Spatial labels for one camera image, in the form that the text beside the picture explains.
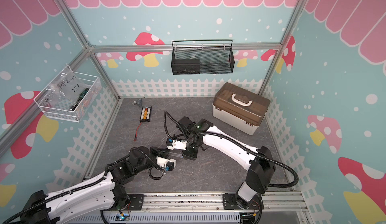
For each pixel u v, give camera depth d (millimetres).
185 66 885
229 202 742
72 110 634
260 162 443
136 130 1021
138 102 1161
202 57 948
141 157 576
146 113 1090
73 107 707
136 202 741
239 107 888
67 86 716
